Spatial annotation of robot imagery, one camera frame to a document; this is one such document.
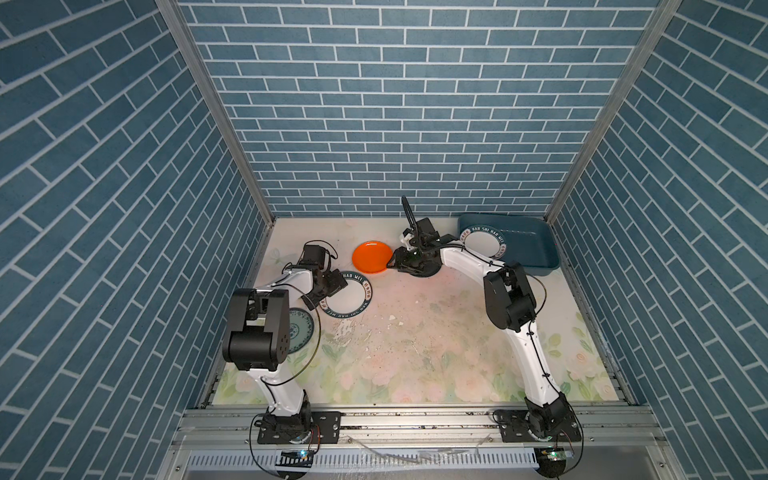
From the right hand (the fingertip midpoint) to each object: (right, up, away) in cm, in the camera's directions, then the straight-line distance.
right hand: (393, 266), depth 100 cm
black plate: (+13, 0, +2) cm, 13 cm away
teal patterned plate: (-28, -19, -9) cm, 35 cm away
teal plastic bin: (+52, +9, +13) cm, 54 cm away
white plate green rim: (-14, -11, -3) cm, 18 cm away
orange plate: (-8, +3, +8) cm, 12 cm away
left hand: (-18, -7, -2) cm, 19 cm away
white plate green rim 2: (+34, +9, +12) cm, 37 cm away
